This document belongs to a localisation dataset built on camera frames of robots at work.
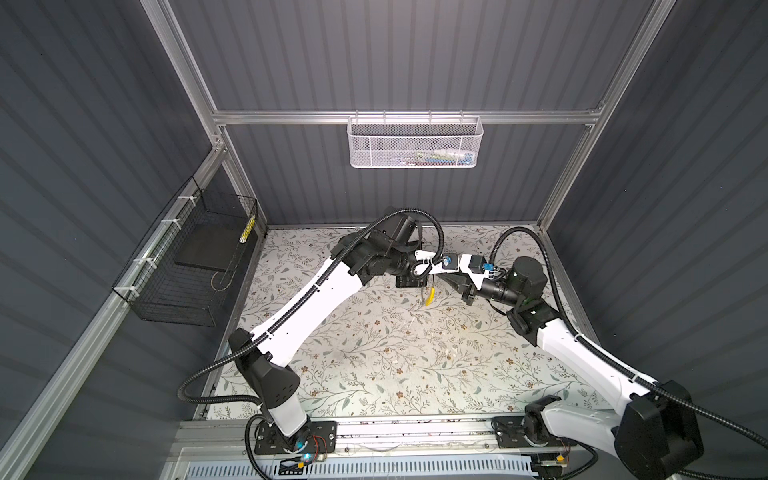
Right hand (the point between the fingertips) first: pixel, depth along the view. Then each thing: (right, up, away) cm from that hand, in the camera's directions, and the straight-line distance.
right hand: (444, 272), depth 71 cm
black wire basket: (-64, 0, +2) cm, 64 cm away
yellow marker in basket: (-53, +12, +12) cm, 55 cm away
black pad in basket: (-59, +7, +5) cm, 60 cm away
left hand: (-3, +2, 0) cm, 4 cm away
